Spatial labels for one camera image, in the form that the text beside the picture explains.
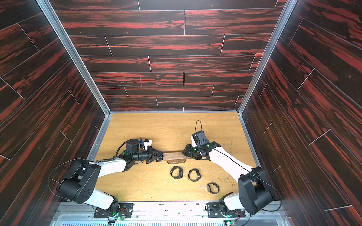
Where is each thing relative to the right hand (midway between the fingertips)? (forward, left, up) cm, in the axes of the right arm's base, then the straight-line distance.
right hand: (187, 151), depth 87 cm
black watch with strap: (-13, -7, -5) cm, 15 cm away
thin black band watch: (-19, -13, -8) cm, 24 cm away
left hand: (-3, +14, +2) cm, 15 cm away
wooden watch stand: (-4, +8, -2) cm, 9 cm away
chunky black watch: (-12, +4, -5) cm, 14 cm away
